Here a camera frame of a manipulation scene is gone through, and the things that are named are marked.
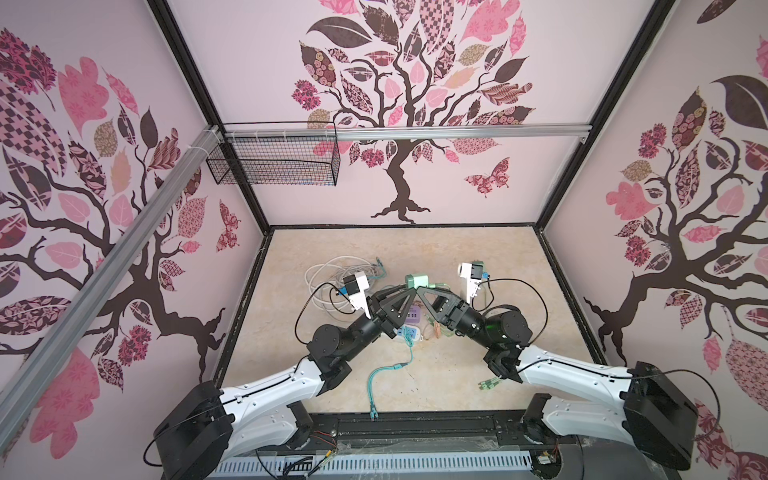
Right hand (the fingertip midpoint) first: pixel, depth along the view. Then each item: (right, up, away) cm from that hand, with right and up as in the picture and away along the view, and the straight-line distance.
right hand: (421, 291), depth 59 cm
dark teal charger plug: (-1, -17, +31) cm, 35 cm away
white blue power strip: (+2, -17, +28) cm, 33 cm away
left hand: (-1, -1, +2) cm, 2 cm away
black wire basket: (-42, +40, +36) cm, 68 cm away
